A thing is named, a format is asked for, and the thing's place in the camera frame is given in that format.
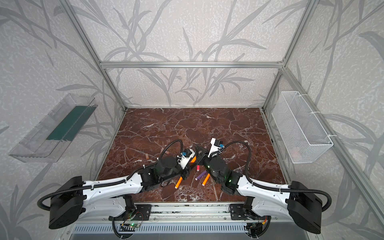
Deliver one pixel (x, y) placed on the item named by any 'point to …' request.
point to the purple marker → (201, 175)
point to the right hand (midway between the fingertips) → (195, 144)
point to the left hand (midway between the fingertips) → (197, 157)
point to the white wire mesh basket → (303, 136)
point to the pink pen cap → (147, 156)
